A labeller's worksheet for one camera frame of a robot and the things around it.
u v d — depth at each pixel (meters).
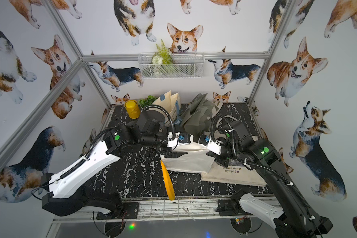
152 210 0.75
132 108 1.07
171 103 0.98
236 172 0.85
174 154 0.52
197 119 0.84
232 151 0.46
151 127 0.43
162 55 0.82
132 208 0.74
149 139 0.48
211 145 0.52
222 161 0.54
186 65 0.92
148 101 1.02
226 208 0.73
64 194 0.39
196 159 0.71
